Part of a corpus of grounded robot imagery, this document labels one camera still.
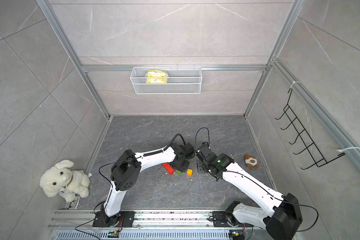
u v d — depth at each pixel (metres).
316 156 0.61
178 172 0.87
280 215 0.38
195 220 0.75
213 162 0.54
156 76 0.88
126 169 0.54
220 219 0.72
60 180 0.70
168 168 0.90
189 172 0.87
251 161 0.90
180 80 1.01
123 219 0.73
